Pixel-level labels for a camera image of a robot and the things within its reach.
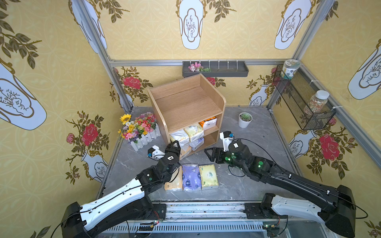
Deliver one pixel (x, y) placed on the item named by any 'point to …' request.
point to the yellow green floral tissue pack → (209, 177)
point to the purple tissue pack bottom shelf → (196, 144)
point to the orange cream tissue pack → (177, 183)
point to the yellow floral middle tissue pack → (194, 132)
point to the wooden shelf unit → (187, 102)
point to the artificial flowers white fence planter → (139, 131)
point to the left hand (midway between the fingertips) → (175, 143)
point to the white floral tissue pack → (182, 137)
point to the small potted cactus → (244, 119)
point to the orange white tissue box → (209, 123)
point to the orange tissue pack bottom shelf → (183, 153)
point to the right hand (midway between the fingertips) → (210, 147)
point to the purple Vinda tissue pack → (191, 180)
